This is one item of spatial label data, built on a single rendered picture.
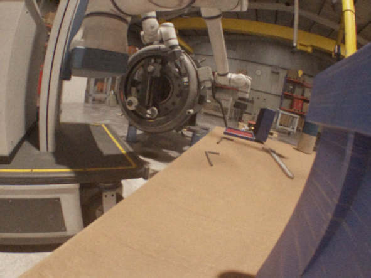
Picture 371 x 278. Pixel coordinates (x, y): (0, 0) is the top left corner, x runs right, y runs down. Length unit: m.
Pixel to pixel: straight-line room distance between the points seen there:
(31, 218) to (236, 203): 0.58
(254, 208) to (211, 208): 0.05
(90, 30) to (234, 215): 0.52
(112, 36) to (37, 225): 0.61
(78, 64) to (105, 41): 0.09
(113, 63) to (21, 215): 0.53
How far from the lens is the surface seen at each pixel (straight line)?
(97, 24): 0.55
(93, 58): 0.50
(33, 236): 0.69
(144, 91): 1.46
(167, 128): 1.41
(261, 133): 0.61
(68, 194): 0.57
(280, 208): 0.23
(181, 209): 0.17
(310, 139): 0.70
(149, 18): 1.08
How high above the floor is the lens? 0.57
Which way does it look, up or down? 13 degrees down
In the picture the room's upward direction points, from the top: 11 degrees clockwise
